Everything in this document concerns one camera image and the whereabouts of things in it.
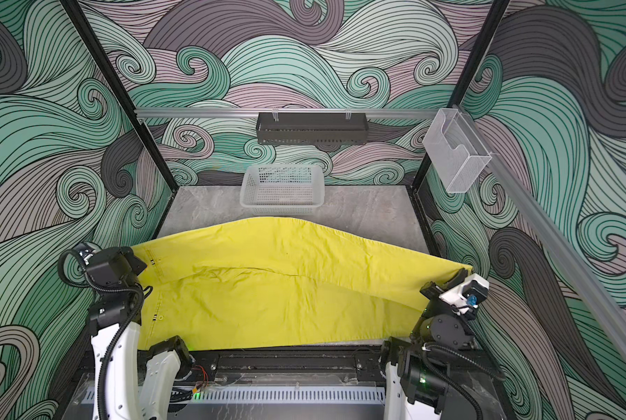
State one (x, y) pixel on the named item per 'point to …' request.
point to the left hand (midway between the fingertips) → (114, 258)
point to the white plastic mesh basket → (285, 190)
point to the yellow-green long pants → (280, 283)
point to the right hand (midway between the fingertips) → (463, 271)
